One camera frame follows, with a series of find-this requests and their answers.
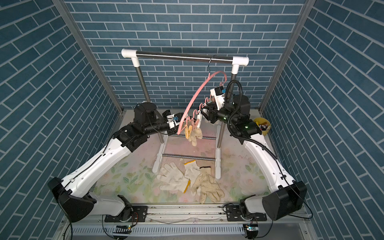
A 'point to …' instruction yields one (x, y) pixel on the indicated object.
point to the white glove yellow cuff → (191, 169)
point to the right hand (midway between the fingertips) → (203, 108)
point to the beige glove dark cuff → (207, 185)
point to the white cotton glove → (175, 179)
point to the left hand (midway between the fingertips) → (190, 117)
